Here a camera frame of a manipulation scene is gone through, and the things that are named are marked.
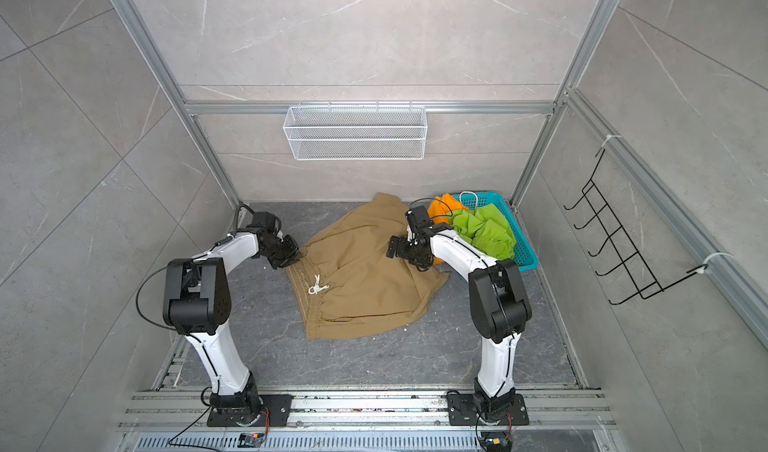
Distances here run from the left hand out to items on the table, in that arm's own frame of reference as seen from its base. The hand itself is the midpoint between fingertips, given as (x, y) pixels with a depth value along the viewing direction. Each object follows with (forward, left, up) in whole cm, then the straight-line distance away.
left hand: (302, 248), depth 99 cm
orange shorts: (+11, -48, +6) cm, 49 cm away
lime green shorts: (0, -61, +8) cm, 62 cm away
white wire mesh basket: (+31, -8, +24) cm, 40 cm away
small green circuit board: (-52, +6, -6) cm, 53 cm away
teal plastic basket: (-10, -72, +6) cm, 73 cm away
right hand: (-5, -33, +2) cm, 33 cm away
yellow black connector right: (-56, -54, -6) cm, 78 cm away
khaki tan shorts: (-10, -15, -4) cm, 18 cm away
